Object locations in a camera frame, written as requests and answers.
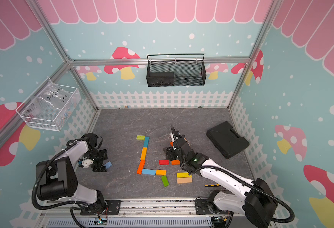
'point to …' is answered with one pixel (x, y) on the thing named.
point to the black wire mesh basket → (190, 73)
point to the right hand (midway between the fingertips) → (168, 148)
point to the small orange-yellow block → (161, 172)
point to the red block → (164, 162)
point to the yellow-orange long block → (143, 153)
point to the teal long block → (146, 142)
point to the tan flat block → (184, 180)
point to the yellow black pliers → (215, 185)
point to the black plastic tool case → (227, 140)
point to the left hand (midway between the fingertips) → (108, 162)
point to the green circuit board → (101, 222)
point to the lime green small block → (140, 137)
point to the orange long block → (140, 166)
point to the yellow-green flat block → (183, 175)
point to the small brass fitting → (126, 106)
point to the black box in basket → (160, 79)
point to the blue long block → (149, 171)
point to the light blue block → (108, 165)
